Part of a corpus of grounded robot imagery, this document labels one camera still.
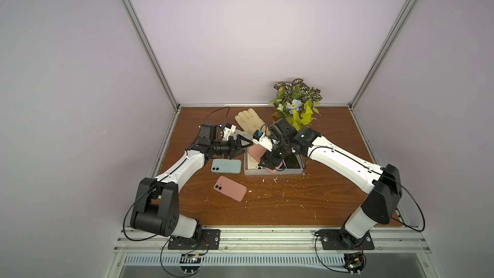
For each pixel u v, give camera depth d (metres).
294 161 0.94
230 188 0.88
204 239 0.73
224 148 0.74
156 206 0.43
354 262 0.70
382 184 0.43
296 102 0.83
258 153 0.71
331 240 0.72
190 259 0.72
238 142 0.74
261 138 0.69
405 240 0.76
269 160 0.68
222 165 0.94
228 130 0.79
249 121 1.14
